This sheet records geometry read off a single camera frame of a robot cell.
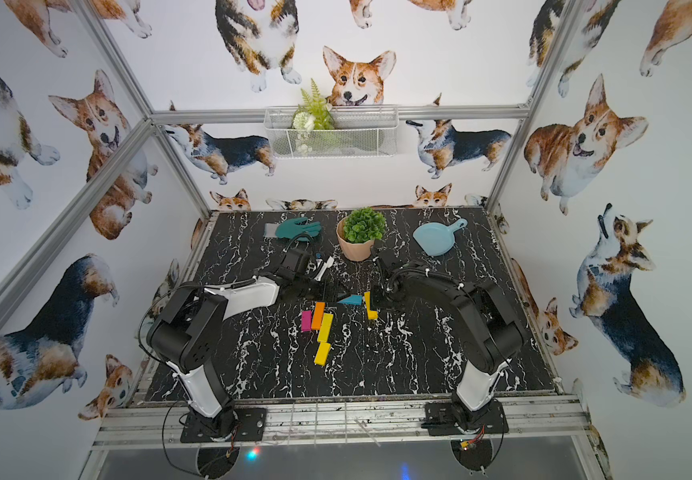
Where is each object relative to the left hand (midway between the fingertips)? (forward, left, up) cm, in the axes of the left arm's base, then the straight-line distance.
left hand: (344, 289), depth 92 cm
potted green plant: (+16, -5, +9) cm, 19 cm away
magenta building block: (-7, +12, -6) cm, 15 cm away
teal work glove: (+32, +22, -8) cm, 39 cm away
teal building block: (-3, -3, 0) cm, 4 cm away
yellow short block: (-18, +6, -5) cm, 19 cm away
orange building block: (-6, +8, -5) cm, 11 cm away
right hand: (-5, -9, -2) cm, 11 cm away
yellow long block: (-6, -8, -5) cm, 11 cm away
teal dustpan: (+24, -35, -7) cm, 43 cm away
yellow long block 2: (-10, +6, -6) cm, 13 cm away
